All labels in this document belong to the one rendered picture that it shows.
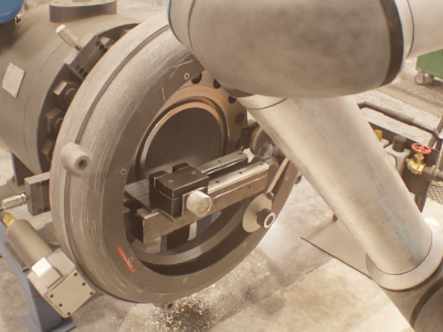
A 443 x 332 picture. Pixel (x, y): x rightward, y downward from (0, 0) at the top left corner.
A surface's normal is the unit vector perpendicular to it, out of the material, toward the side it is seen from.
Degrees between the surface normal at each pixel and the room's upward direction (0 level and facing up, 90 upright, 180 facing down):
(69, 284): 90
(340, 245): 0
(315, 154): 110
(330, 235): 0
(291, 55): 103
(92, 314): 0
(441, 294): 43
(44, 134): 90
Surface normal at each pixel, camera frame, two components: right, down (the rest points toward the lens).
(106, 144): 0.50, 0.32
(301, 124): -0.02, 0.70
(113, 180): 0.70, 0.38
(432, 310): -0.84, -0.29
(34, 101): -0.63, -0.10
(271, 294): 0.05, -0.87
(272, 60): -0.44, 0.65
